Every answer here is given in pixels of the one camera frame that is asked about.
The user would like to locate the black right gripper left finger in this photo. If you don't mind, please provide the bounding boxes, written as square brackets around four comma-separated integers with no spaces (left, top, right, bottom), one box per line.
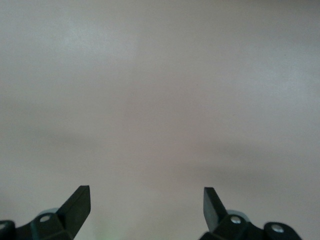
[0,185,91,240]

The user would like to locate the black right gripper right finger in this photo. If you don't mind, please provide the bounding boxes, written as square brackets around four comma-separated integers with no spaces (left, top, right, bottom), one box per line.
[199,187,303,240]

